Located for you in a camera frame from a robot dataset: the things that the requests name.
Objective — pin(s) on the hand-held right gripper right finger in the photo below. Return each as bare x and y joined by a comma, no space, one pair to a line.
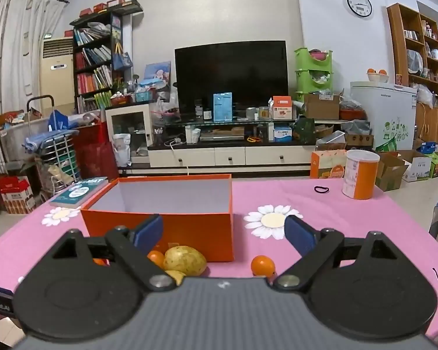
297,235

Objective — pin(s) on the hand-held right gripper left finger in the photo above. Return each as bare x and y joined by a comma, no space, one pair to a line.
150,231

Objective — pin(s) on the orange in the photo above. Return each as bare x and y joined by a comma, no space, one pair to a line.
99,261
262,265
156,259

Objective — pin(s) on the yellow passion fruit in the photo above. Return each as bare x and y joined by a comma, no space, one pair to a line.
184,260
175,277

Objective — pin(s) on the orange cardboard box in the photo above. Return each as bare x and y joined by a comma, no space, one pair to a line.
197,233

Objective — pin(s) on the pink flowered tablecloth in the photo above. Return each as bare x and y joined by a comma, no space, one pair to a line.
314,218

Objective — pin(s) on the orange printed carton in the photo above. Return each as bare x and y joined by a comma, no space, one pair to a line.
326,166

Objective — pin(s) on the teal book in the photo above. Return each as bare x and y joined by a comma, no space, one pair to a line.
78,191

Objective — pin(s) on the white bag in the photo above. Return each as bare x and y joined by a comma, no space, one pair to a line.
122,149

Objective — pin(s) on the orange and white canister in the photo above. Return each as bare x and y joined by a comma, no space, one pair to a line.
361,175

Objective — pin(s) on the red bag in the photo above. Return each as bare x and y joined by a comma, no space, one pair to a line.
95,153

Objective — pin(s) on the white TV stand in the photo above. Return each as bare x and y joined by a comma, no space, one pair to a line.
233,155

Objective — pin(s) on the blue and white box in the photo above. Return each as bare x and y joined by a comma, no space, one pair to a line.
281,133

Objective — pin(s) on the white plastic bin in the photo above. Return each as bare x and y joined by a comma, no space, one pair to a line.
332,137

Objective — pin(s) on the dark green bag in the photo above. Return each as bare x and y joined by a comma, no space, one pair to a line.
303,129

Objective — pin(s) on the white glass door cabinet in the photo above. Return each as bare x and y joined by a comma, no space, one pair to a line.
129,127

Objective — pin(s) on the red and white carton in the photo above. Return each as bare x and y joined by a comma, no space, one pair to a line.
16,193

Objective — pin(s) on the open cardboard box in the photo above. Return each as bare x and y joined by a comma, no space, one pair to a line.
390,171

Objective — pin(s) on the orange and white box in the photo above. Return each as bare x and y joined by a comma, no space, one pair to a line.
281,107

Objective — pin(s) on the white and green box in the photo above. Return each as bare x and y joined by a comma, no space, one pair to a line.
418,166

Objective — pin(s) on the light blue packet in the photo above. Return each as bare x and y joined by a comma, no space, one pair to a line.
222,106

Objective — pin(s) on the white small fridge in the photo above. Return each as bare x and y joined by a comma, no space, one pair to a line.
383,116

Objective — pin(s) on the blue picture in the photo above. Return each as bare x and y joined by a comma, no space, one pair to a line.
157,73

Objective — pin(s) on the green stacked storage bins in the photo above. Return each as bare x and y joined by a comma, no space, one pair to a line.
313,76

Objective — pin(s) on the black television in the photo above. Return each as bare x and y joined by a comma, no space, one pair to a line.
231,76

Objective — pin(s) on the blue tote bag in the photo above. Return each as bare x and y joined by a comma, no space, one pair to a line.
121,59

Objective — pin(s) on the bowl of oranges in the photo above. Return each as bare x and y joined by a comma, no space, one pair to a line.
377,77

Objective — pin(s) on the standing air conditioner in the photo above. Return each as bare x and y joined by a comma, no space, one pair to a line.
56,76

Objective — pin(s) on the black bookshelf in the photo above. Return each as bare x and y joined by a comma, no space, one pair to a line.
95,58

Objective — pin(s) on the white curtain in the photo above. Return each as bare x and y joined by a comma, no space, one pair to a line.
14,62

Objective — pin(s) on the wooden shelf cabinet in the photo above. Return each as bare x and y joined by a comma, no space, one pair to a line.
401,43

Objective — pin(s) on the round wall clock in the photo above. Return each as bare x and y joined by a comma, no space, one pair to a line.
359,4

